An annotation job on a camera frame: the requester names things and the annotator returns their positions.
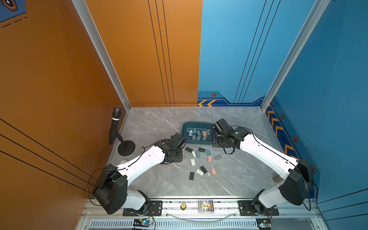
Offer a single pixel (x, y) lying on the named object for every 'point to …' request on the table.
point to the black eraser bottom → (191, 176)
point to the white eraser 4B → (193, 162)
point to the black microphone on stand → (113, 132)
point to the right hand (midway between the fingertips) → (214, 141)
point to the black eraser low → (203, 169)
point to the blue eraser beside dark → (208, 152)
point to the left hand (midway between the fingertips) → (179, 155)
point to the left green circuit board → (146, 222)
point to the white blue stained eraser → (190, 133)
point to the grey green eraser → (193, 137)
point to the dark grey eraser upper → (189, 149)
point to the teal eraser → (194, 131)
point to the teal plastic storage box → (198, 132)
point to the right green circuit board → (264, 223)
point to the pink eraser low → (213, 169)
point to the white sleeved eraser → (193, 154)
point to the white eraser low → (200, 172)
